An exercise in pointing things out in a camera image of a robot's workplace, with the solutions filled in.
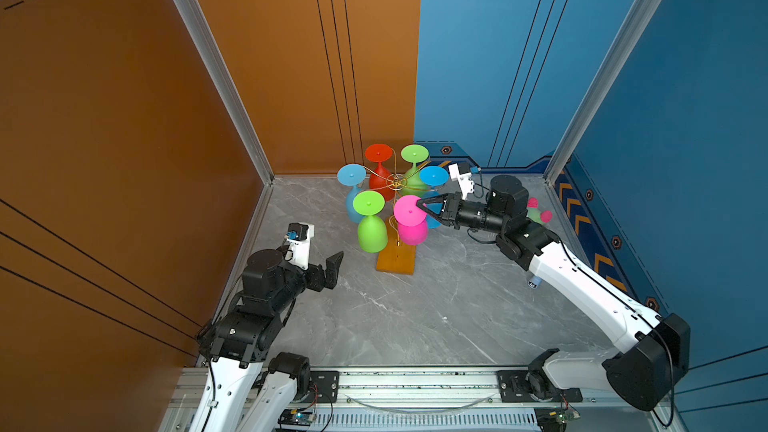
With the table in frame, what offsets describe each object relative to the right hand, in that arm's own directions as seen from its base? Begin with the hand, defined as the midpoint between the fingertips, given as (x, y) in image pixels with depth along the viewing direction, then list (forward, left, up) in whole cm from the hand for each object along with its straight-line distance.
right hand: (415, 206), depth 66 cm
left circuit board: (-35, +30, -36) cm, 58 cm away
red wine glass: (+19, +9, -11) cm, 24 cm away
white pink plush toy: (+19, -45, -29) cm, 57 cm away
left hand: (-5, +21, -8) cm, 23 cm away
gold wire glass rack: (+11, +4, -3) cm, 12 cm away
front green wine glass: (+1, +11, -10) cm, 15 cm away
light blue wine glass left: (+12, +16, -2) cm, 20 cm away
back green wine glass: (+19, -1, -1) cm, 19 cm away
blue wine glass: (+11, -5, -1) cm, 12 cm away
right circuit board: (-35, -33, -37) cm, 61 cm away
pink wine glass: (-2, +1, -2) cm, 3 cm away
